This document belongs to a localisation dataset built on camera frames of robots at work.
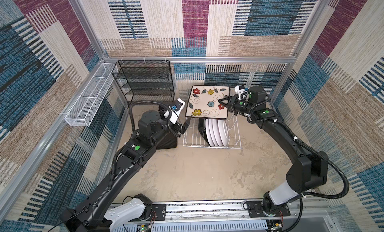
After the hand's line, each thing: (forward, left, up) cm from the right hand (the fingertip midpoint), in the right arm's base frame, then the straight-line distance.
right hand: (218, 102), depth 76 cm
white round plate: (-6, +5, -16) cm, 18 cm away
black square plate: (-4, +31, -30) cm, 43 cm away
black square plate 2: (-7, +8, -13) cm, 17 cm away
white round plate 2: (-7, 0, -16) cm, 18 cm away
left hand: (-10, +18, +8) cm, 22 cm away
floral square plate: (+3, +8, -2) cm, 9 cm away
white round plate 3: (-5, -4, -18) cm, 19 cm away
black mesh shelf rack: (+36, +46, -12) cm, 60 cm away
